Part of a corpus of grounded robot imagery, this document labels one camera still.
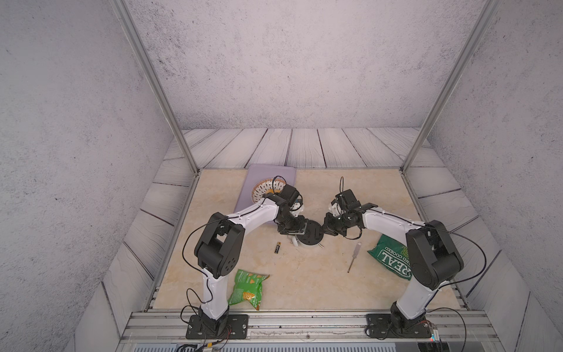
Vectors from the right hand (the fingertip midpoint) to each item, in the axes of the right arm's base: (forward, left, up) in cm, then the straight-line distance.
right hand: (319, 229), depth 90 cm
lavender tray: (+39, +31, -6) cm, 50 cm away
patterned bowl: (+27, +24, -4) cm, 36 cm away
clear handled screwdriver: (-7, -14, -8) cm, 18 cm away
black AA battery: (-5, +17, -5) cm, 19 cm away
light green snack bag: (-21, +27, -2) cm, 34 cm away
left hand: (-2, +5, 0) cm, 6 cm away
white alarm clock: (-1, +2, -2) cm, 3 cm away
